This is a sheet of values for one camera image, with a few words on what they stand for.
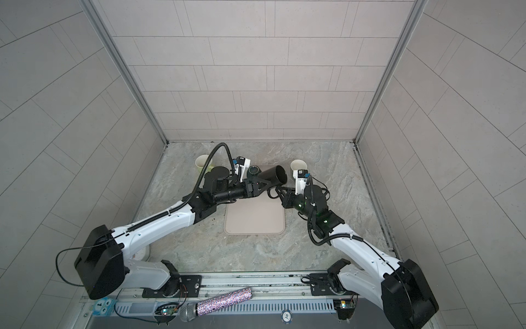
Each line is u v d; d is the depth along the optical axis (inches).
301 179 27.3
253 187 25.3
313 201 22.4
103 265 15.4
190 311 24.9
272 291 27.8
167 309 25.2
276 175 29.1
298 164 37.0
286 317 25.8
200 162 38.0
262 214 35.2
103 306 25.8
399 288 15.3
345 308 26.8
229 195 24.8
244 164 26.8
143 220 18.4
